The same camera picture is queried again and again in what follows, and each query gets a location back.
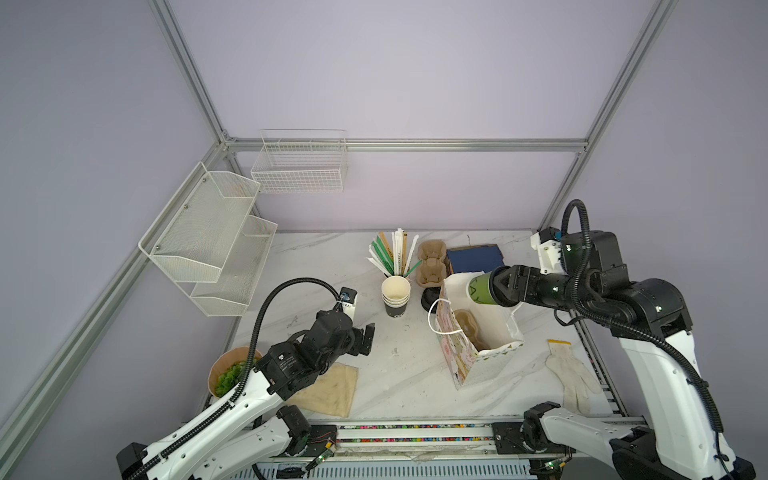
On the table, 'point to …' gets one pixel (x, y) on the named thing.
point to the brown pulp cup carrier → (431, 270)
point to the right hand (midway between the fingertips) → (500, 284)
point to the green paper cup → (479, 289)
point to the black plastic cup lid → (428, 297)
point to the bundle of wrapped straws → (394, 261)
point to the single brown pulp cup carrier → (469, 325)
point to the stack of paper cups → (396, 293)
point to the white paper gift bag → (497, 323)
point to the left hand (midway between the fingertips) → (353, 324)
